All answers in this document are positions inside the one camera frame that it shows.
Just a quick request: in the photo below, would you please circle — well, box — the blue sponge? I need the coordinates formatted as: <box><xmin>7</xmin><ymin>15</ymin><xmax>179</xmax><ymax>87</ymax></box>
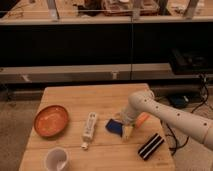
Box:
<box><xmin>105</xmin><ymin>119</ymin><xmax>123</xmax><ymax>136</ymax></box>

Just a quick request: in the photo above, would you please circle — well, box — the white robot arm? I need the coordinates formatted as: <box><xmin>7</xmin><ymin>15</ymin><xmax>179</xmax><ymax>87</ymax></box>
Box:
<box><xmin>120</xmin><ymin>90</ymin><xmax>213</xmax><ymax>151</ymax></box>

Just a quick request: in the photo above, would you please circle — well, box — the orange toy carrot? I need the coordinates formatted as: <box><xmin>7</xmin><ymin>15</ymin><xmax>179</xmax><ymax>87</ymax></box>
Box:
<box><xmin>134</xmin><ymin>112</ymin><xmax>149</xmax><ymax>128</ymax></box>

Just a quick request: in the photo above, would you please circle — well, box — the black white striped box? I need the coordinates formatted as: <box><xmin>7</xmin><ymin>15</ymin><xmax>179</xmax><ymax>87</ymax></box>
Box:
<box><xmin>138</xmin><ymin>133</ymin><xmax>164</xmax><ymax>161</ymax></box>

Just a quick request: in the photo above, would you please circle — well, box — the orange bowl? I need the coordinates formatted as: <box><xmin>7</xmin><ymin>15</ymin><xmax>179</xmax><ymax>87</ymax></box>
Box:
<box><xmin>34</xmin><ymin>105</ymin><xmax>69</xmax><ymax>137</ymax></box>

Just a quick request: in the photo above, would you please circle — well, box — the white cup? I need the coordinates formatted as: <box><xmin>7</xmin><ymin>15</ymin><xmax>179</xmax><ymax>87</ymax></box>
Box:
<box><xmin>44</xmin><ymin>147</ymin><xmax>69</xmax><ymax>171</ymax></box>

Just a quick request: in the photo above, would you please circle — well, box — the black device on shelf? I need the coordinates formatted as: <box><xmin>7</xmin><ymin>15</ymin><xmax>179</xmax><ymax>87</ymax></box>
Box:
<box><xmin>169</xmin><ymin>49</ymin><xmax>213</xmax><ymax>75</ymax></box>

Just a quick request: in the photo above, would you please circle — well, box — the black cable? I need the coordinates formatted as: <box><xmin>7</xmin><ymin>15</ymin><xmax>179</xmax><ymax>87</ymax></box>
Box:
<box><xmin>160</xmin><ymin>74</ymin><xmax>211</xmax><ymax>156</ymax></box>

